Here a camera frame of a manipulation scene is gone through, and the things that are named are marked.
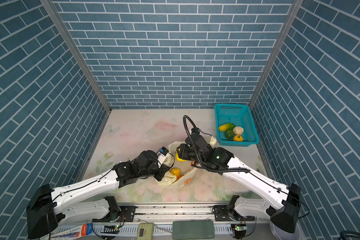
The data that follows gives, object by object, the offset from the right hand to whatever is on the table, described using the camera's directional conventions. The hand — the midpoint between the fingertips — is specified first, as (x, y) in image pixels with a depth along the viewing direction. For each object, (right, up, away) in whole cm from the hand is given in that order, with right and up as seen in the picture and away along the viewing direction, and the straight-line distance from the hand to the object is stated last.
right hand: (178, 148), depth 71 cm
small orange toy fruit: (+39, +2, +27) cm, 47 cm away
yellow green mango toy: (+31, +9, +34) cm, 47 cm away
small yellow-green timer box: (-15, -38, -4) cm, 41 cm away
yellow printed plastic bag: (+5, -16, +16) cm, 23 cm away
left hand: (-4, -12, +5) cm, 14 cm away
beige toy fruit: (+39, +7, +31) cm, 50 cm away
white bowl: (+46, -36, -8) cm, 59 cm away
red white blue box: (-47, -38, -3) cm, 61 cm away
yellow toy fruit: (+1, -4, -7) cm, 8 cm away
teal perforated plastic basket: (+46, +18, +44) cm, 66 cm away
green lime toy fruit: (+33, +4, +29) cm, 44 cm away
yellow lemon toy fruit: (-2, -15, +11) cm, 19 cm away
